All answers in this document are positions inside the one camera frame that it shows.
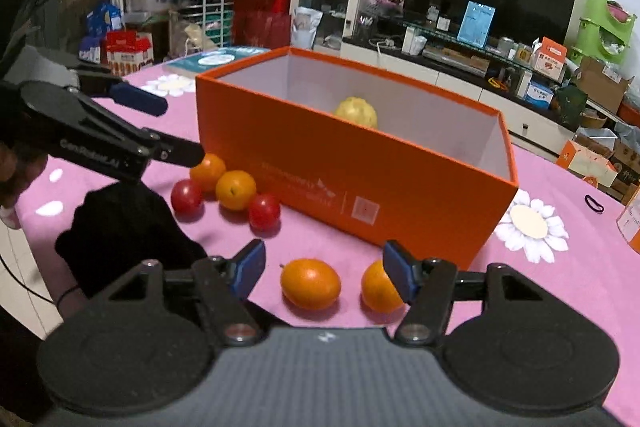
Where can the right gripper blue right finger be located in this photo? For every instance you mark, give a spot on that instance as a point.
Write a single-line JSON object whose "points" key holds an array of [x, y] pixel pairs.
{"points": [[430, 288]]}

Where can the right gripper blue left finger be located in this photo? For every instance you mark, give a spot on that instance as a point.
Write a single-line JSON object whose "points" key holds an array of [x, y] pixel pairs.
{"points": [[213, 293]]}

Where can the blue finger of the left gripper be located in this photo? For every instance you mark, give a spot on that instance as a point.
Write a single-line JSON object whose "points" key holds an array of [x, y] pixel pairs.
{"points": [[170, 149], [97, 81]]}

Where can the orange mandarin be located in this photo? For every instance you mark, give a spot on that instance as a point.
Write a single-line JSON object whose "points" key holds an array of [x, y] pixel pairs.
{"points": [[235, 189], [310, 284], [208, 172], [378, 292]]}

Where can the red cherry tomato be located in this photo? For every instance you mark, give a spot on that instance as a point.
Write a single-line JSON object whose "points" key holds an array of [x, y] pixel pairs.
{"points": [[264, 212], [186, 198]]}

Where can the teal book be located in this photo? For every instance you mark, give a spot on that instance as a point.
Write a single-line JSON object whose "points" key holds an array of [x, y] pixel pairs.
{"points": [[195, 64]]}

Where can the orange cardboard box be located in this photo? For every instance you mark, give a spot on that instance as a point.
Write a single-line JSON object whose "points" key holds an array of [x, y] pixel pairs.
{"points": [[436, 175]]}

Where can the pink floral tablecloth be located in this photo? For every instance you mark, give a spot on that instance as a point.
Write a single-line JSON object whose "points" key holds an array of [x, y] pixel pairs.
{"points": [[585, 260]]}

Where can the red gift bag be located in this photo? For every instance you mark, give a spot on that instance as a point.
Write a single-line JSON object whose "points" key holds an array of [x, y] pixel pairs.
{"points": [[261, 23]]}

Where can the yellow melon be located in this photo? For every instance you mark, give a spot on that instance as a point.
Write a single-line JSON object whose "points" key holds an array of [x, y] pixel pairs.
{"points": [[357, 111]]}

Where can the white tv cabinet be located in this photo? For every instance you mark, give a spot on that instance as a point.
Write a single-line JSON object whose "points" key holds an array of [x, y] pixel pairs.
{"points": [[530, 128]]}

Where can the orange white canister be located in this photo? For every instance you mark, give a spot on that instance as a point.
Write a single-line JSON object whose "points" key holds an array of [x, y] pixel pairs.
{"points": [[629, 222]]}

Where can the white small display cabinet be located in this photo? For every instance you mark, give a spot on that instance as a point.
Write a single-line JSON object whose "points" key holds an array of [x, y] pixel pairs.
{"points": [[322, 25]]}

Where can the blue paper package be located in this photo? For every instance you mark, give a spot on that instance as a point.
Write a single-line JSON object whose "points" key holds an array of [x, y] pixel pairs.
{"points": [[476, 21]]}

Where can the green stacking baskets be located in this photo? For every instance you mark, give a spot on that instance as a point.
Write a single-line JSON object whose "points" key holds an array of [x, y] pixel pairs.
{"points": [[604, 33]]}

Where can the white wire rack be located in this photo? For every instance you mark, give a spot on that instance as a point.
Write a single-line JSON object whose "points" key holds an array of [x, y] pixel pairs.
{"points": [[208, 20]]}

